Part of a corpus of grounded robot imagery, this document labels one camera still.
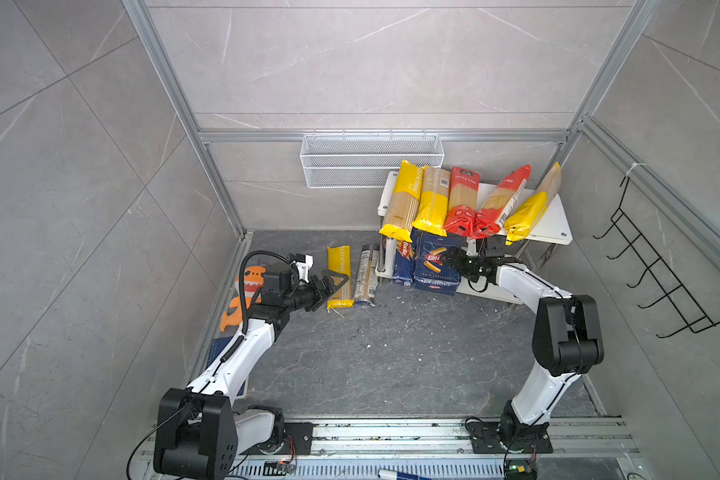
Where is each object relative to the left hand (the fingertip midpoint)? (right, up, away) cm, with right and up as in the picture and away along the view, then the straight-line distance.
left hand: (340, 279), depth 79 cm
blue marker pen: (+15, -45, -11) cm, 49 cm away
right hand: (+35, +5, +18) cm, 39 cm away
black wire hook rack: (+73, -6, -21) cm, 76 cm away
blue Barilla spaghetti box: (+19, +1, +16) cm, 25 cm away
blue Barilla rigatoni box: (+28, +1, +14) cm, 31 cm away
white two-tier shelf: (+51, +11, -6) cm, 53 cm away
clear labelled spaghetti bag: (+7, -2, +23) cm, 24 cm away
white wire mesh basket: (+7, +39, +21) cm, 45 cm away
